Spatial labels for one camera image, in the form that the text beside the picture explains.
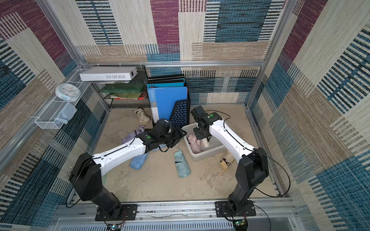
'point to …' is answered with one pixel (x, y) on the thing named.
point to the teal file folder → (175, 84)
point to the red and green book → (126, 96)
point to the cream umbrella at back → (143, 119)
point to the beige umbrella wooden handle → (228, 160)
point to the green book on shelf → (123, 88)
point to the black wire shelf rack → (141, 77)
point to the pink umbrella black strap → (194, 144)
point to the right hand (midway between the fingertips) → (202, 132)
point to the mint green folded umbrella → (183, 169)
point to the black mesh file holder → (179, 115)
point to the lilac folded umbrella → (138, 130)
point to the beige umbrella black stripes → (204, 142)
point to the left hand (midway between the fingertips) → (185, 135)
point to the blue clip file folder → (162, 100)
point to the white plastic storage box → (215, 149)
